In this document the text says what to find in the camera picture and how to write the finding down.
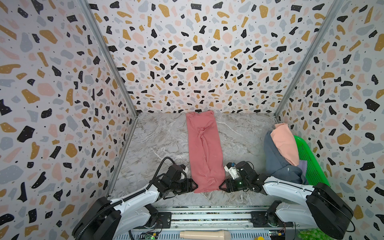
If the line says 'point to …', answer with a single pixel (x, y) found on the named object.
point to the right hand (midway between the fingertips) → (220, 185)
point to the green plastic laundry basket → (314, 174)
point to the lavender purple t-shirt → (302, 165)
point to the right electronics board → (277, 234)
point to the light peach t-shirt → (285, 139)
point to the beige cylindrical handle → (205, 235)
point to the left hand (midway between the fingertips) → (195, 185)
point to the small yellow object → (259, 238)
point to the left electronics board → (148, 235)
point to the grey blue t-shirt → (277, 166)
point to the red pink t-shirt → (206, 157)
